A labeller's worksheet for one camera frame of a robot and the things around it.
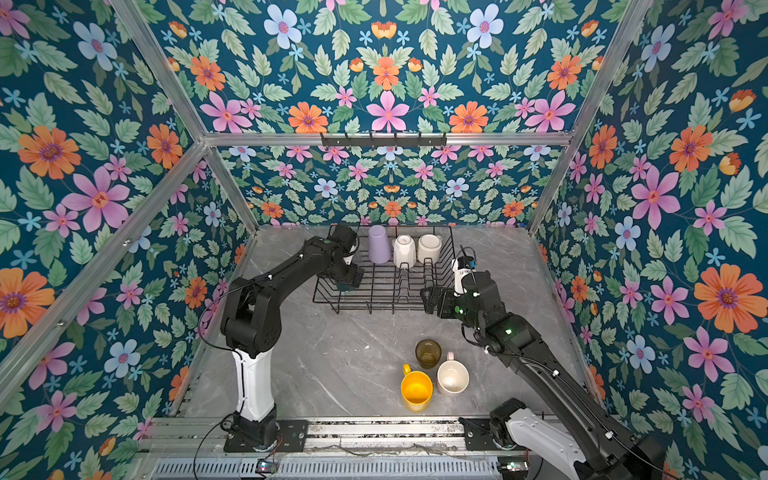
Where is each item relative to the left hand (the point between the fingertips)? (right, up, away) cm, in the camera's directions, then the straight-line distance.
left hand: (350, 275), depth 97 cm
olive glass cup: (+25, -22, -11) cm, 35 cm away
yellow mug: (+21, -30, -17) cm, 41 cm away
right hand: (+27, -1, -22) cm, 36 cm away
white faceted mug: (+18, +8, +2) cm, 20 cm away
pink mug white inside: (+32, -27, -15) cm, 44 cm away
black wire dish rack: (+12, -4, +5) cm, 14 cm away
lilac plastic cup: (+9, +10, +5) cm, 14 cm away
